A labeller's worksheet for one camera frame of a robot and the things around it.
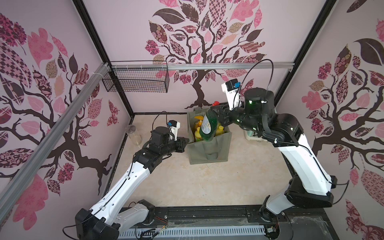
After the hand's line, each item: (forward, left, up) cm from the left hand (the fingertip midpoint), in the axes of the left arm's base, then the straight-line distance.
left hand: (189, 143), depth 73 cm
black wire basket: (+46, +34, +10) cm, 58 cm away
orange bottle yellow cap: (+10, -17, -3) cm, 20 cm away
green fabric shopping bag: (0, -14, -7) cm, 15 cm away
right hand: (+1, -11, +25) cm, 27 cm away
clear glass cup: (+17, +37, -17) cm, 44 cm away
